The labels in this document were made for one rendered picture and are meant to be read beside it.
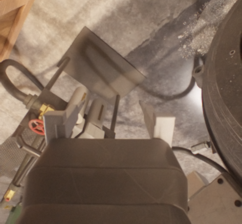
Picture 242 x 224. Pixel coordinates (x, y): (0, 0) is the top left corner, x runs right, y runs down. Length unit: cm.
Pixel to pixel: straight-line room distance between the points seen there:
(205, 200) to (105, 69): 82
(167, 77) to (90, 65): 43
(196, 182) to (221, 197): 6
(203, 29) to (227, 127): 67
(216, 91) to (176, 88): 71
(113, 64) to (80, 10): 30
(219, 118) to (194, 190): 13
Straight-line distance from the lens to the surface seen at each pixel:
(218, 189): 32
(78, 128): 65
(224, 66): 41
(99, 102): 79
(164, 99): 111
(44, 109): 66
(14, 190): 125
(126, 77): 101
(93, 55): 97
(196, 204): 33
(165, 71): 100
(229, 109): 33
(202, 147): 50
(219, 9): 92
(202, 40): 95
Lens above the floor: 85
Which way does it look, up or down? 48 degrees down
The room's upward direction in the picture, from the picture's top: 171 degrees counter-clockwise
